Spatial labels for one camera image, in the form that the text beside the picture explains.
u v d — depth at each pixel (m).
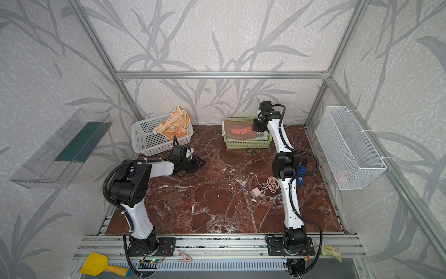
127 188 0.50
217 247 0.75
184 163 0.87
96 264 0.71
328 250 0.72
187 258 0.71
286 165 0.67
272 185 0.91
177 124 1.17
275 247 0.73
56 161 0.64
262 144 1.05
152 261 0.71
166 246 0.73
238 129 1.09
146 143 1.12
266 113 0.80
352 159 0.62
